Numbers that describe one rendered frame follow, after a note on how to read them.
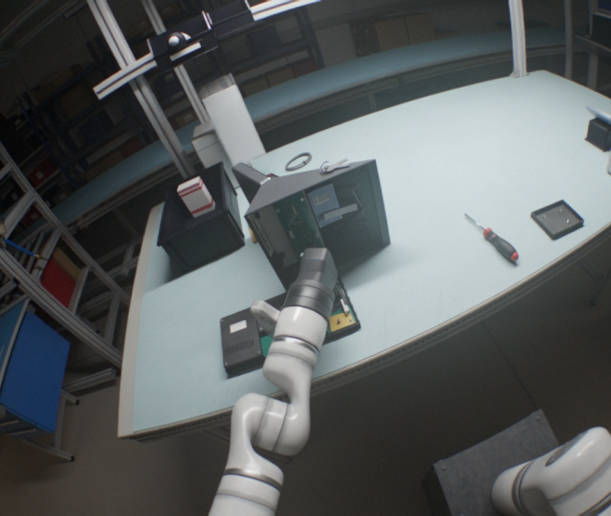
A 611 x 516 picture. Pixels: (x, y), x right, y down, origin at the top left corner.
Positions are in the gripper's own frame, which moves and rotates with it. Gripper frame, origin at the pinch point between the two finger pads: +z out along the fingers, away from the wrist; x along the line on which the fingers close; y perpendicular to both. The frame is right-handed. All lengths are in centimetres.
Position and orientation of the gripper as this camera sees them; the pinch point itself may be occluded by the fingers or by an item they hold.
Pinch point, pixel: (317, 236)
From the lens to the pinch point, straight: 60.4
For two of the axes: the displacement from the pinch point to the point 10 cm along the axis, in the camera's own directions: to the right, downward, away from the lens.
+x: -3.0, -6.6, -6.9
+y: 9.2, 0.0, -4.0
